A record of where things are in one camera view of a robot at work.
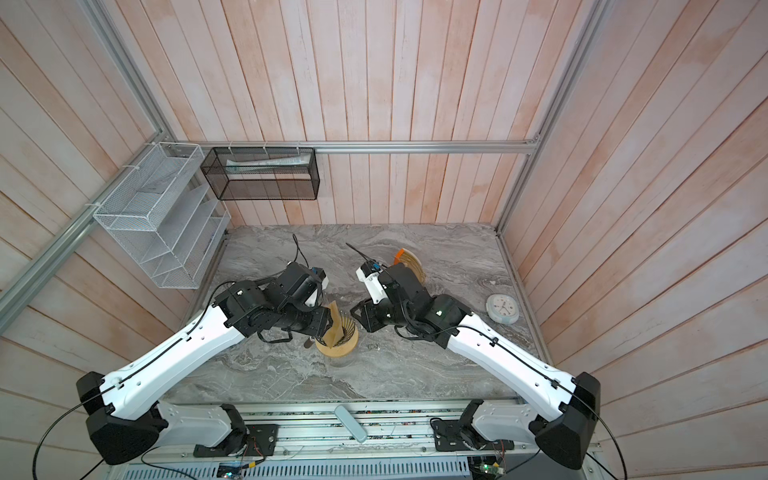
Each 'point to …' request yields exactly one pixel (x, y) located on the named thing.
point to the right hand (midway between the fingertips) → (355, 310)
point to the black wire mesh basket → (262, 173)
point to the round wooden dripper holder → (340, 350)
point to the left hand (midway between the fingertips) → (321, 329)
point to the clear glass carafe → (346, 360)
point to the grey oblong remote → (350, 423)
